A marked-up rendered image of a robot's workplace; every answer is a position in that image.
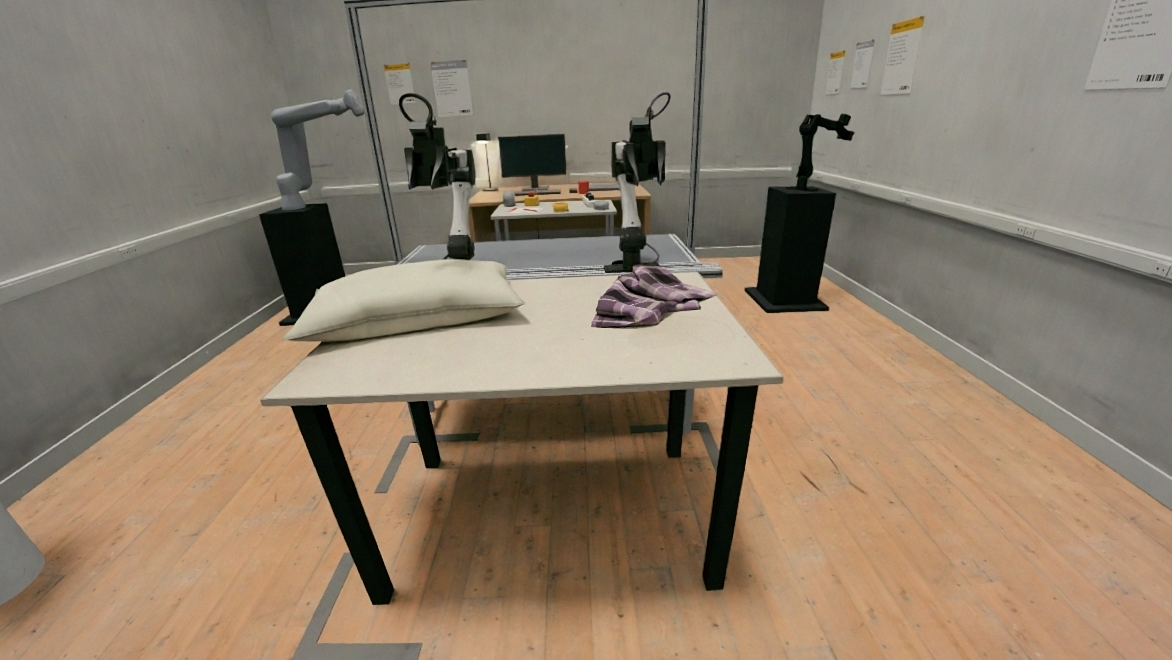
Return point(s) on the beige pillow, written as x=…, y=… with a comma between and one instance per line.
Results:
x=405, y=298

